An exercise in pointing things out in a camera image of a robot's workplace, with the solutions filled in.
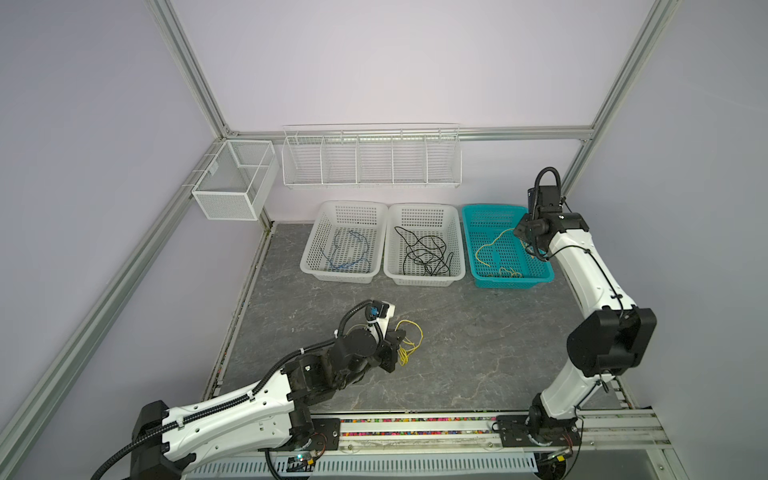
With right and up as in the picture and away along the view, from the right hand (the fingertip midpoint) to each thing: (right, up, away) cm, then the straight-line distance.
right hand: (531, 232), depth 85 cm
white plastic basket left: (-58, -2, +29) cm, 65 cm away
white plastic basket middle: (-21, +7, +30) cm, 37 cm away
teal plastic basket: (-2, -8, +24) cm, 25 cm away
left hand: (-37, -26, -15) cm, 48 cm away
